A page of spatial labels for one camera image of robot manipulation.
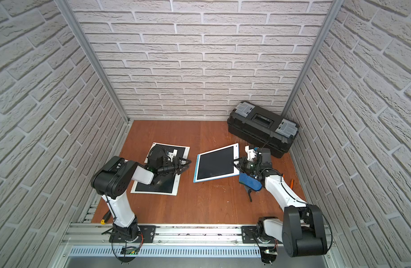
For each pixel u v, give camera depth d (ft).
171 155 2.93
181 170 2.81
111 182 1.60
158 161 2.50
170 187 2.92
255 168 2.37
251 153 2.60
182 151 3.36
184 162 3.07
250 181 2.87
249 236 2.42
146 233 2.40
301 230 1.35
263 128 3.05
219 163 3.11
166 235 2.49
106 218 2.54
